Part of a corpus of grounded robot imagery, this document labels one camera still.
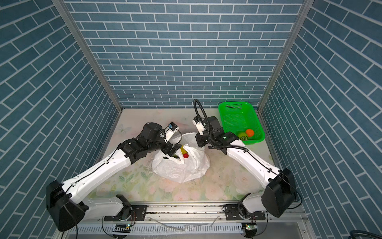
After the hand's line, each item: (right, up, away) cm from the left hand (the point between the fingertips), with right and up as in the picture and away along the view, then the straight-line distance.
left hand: (175, 139), depth 77 cm
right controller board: (+38, -45, -3) cm, 59 cm away
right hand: (+11, +3, +3) cm, 11 cm away
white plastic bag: (+4, -16, -1) cm, 16 cm away
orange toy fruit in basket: (+48, +2, +25) cm, 54 cm away
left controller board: (-25, -43, -5) cm, 50 cm away
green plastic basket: (+44, +13, +43) cm, 63 cm away
